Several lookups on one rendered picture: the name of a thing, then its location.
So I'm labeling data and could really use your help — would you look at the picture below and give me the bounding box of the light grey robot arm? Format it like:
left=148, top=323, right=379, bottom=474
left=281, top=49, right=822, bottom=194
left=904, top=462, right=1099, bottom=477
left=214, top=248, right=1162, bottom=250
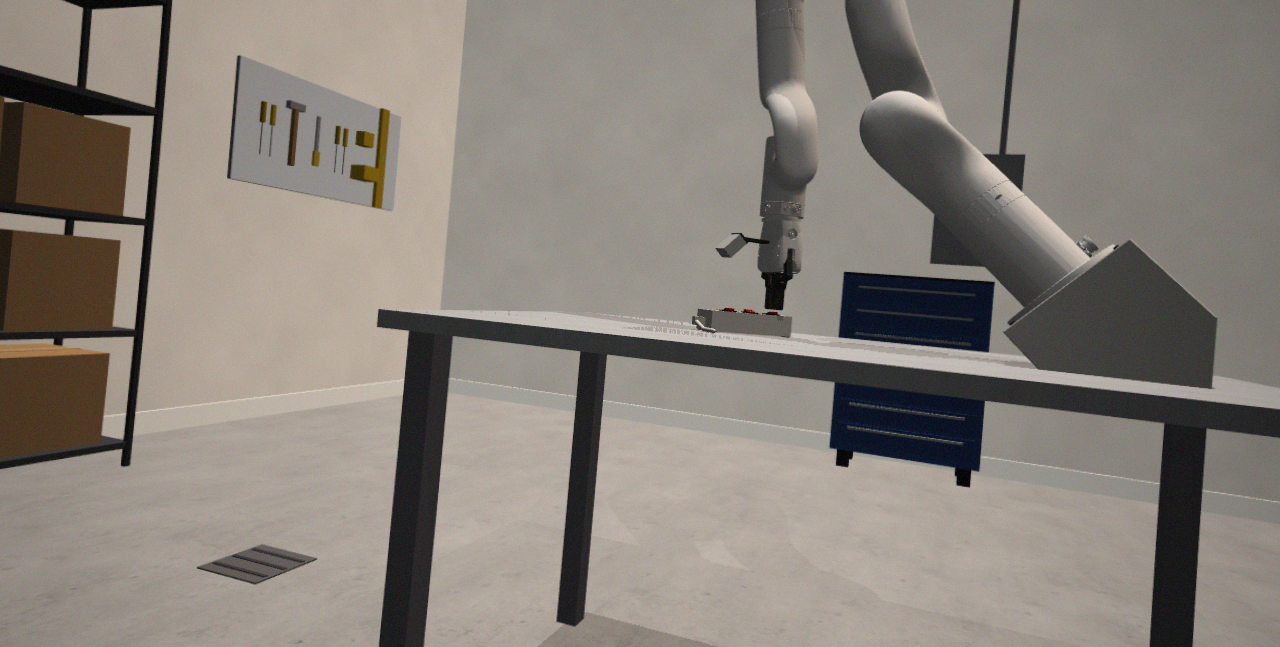
left=756, top=0, right=1115, bottom=325

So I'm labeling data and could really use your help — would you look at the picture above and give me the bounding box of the white power strip body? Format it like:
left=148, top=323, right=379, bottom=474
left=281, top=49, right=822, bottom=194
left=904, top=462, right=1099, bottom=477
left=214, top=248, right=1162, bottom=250
left=692, top=307, right=792, bottom=338

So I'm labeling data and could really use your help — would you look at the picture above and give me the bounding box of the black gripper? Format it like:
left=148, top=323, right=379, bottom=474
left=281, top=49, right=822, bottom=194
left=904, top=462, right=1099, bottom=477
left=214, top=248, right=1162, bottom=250
left=758, top=217, right=803, bottom=310

